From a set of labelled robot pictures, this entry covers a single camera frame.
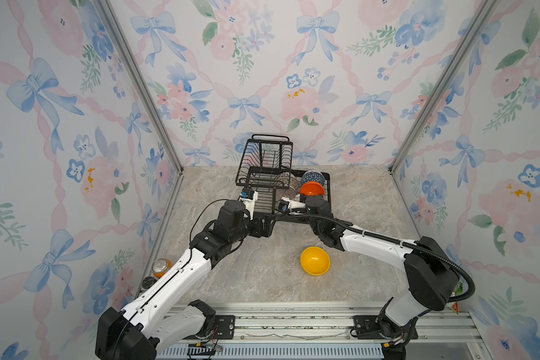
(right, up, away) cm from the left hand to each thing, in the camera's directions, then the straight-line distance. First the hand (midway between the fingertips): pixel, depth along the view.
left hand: (265, 214), depth 76 cm
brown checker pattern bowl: (+12, +13, +33) cm, 38 cm away
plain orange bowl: (+21, +9, +28) cm, 36 cm away
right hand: (+15, +8, +10) cm, 20 cm away
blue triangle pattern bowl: (+22, +15, +34) cm, 44 cm away
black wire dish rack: (-1, +19, +34) cm, 39 cm away
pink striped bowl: (+11, +7, +30) cm, 33 cm away
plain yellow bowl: (+19, -19, +10) cm, 28 cm away
